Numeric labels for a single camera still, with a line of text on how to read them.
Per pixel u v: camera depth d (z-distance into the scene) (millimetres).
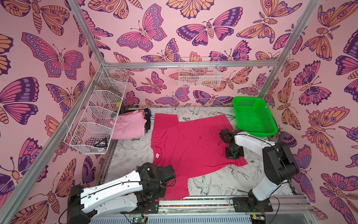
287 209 720
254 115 1130
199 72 947
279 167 466
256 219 712
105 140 766
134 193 636
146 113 1088
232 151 752
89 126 747
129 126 1001
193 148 952
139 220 702
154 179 487
